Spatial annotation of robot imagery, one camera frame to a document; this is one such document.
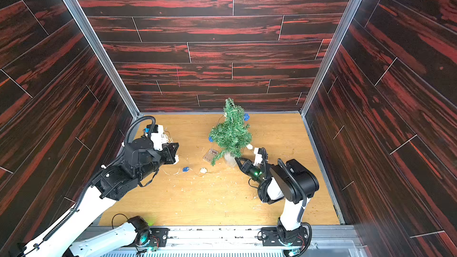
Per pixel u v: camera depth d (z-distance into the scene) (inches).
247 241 28.8
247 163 32.0
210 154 39.0
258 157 32.4
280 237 25.8
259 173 29.5
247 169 31.5
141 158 18.9
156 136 22.9
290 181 18.2
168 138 24.7
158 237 28.8
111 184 17.3
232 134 28.8
